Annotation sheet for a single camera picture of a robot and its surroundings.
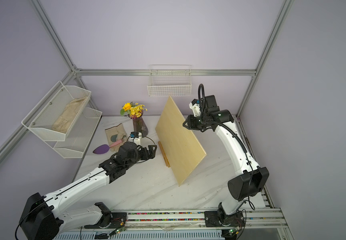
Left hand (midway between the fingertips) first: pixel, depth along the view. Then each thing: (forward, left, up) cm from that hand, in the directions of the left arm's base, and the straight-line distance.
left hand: (149, 148), depth 80 cm
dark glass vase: (+22, +10, -5) cm, 24 cm away
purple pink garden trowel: (+12, +36, -18) cm, 42 cm away
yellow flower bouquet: (+23, +11, +7) cm, 27 cm away
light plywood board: (-3, -18, +3) cm, 18 cm away
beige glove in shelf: (+14, +44, +12) cm, 48 cm away
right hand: (+7, -20, +11) cm, 24 cm away
